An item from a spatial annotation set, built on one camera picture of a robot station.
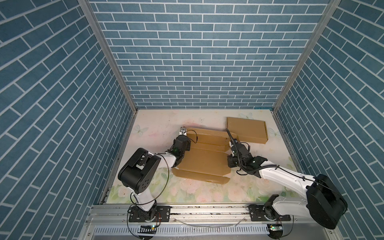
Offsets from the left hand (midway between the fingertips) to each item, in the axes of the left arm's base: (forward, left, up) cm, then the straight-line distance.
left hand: (185, 138), depth 97 cm
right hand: (-14, -26, +2) cm, 29 cm away
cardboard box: (-11, -14, -9) cm, 20 cm away
